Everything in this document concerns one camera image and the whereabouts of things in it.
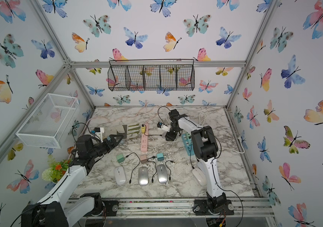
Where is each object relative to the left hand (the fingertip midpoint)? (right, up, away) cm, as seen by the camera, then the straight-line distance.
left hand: (121, 138), depth 81 cm
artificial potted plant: (-26, -14, -13) cm, 33 cm away
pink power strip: (+11, -3, +17) cm, 20 cm away
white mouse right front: (+44, -22, +2) cm, 49 cm away
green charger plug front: (-4, -14, +9) cm, 17 cm away
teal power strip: (+41, -8, +12) cm, 43 cm away
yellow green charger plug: (+10, +4, +17) cm, 20 cm away
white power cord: (+79, -3, +23) cm, 83 cm away
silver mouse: (+12, -22, +2) cm, 26 cm away
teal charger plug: (+22, -13, +10) cm, 27 cm away
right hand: (+29, +1, +22) cm, 36 cm away
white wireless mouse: (-1, -22, +2) cm, 22 cm away
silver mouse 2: (+23, -22, +3) cm, 32 cm away
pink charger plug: (+11, -14, +8) cm, 20 cm away
